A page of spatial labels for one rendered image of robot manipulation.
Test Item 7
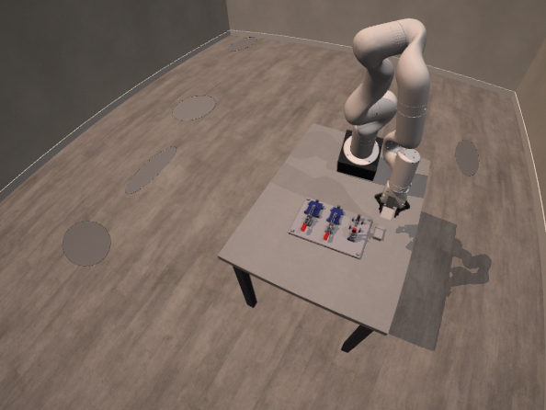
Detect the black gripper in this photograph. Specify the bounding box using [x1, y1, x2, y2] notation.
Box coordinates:
[374, 182, 410, 218]

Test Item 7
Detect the blue rectangular plate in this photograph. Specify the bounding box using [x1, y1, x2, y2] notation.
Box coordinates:
[328, 207, 343, 225]

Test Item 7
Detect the blue flat plate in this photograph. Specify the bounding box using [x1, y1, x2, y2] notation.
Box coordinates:
[305, 200, 323, 218]

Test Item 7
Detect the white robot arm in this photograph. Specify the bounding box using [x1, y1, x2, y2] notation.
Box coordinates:
[344, 18, 430, 192]

